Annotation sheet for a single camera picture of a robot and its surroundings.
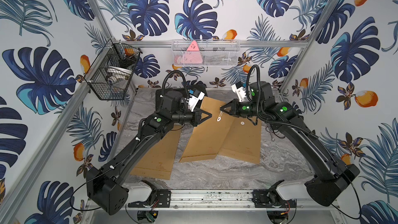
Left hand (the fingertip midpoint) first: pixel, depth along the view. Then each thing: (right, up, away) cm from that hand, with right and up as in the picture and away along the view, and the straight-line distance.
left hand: (211, 113), depth 66 cm
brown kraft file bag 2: (+21, -18, +26) cm, 38 cm away
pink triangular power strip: (-9, +33, +24) cm, 42 cm away
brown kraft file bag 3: (-27, -28, +19) cm, 43 cm away
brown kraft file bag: (-2, -12, +1) cm, 12 cm away
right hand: (+4, +2, +2) cm, 5 cm away
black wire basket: (-54, +19, +17) cm, 59 cm away
